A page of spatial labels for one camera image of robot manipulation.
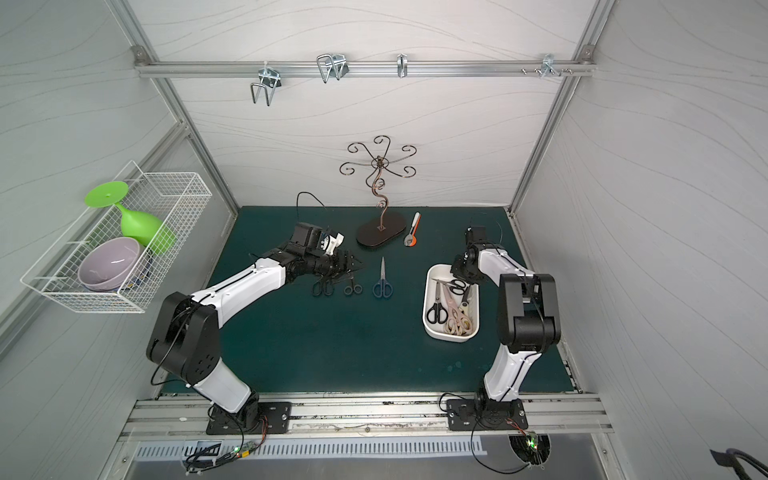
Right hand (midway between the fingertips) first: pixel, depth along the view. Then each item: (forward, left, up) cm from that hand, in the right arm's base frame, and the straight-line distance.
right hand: (463, 271), depth 98 cm
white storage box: (-11, +4, -3) cm, 12 cm away
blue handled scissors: (-6, +26, -2) cm, 27 cm away
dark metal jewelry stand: (+20, +24, 0) cm, 31 cm away
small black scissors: (-8, +38, -2) cm, 39 cm away
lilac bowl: (-23, +82, +33) cm, 92 cm away
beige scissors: (-18, +5, -2) cm, 19 cm away
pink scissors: (-18, +1, -2) cm, 18 cm away
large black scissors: (-6, +47, -3) cm, 47 cm away
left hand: (-9, +32, +13) cm, 35 cm away
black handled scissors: (-14, +9, -2) cm, 17 cm away
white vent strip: (-49, +31, -3) cm, 58 cm away
